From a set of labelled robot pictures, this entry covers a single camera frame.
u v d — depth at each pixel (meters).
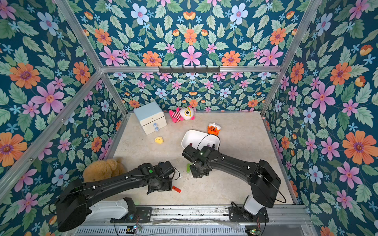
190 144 1.00
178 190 0.81
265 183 0.43
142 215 0.74
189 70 0.92
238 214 0.74
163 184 0.71
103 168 0.71
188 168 0.91
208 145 0.99
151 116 0.98
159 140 1.00
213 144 0.99
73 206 0.40
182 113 1.11
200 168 0.66
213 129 1.03
